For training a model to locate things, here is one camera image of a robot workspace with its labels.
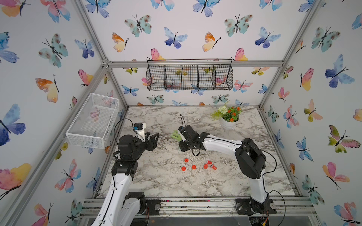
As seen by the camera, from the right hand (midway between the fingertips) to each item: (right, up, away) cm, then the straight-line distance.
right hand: (181, 144), depth 90 cm
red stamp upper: (+18, -11, -2) cm, 21 cm away
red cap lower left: (+2, -14, -4) cm, 15 cm away
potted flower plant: (+32, +18, +6) cm, 37 cm away
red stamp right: (+20, -13, -4) cm, 25 cm away
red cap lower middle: (+8, -14, -2) cm, 16 cm away
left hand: (-14, +9, -14) cm, 21 cm away
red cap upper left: (+3, -10, 0) cm, 11 cm away
